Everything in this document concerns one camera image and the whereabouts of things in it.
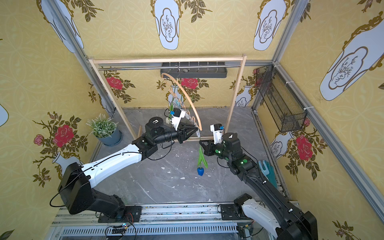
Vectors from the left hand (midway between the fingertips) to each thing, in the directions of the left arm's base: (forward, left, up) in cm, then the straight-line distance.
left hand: (198, 129), depth 69 cm
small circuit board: (-35, +39, -35) cm, 63 cm away
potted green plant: (+14, +55, -17) cm, 59 cm away
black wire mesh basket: (+15, -50, -4) cm, 52 cm away
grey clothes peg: (-1, 0, -1) cm, 2 cm away
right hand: (-3, 0, -8) cm, 8 cm away
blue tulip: (-13, -1, -17) cm, 21 cm away
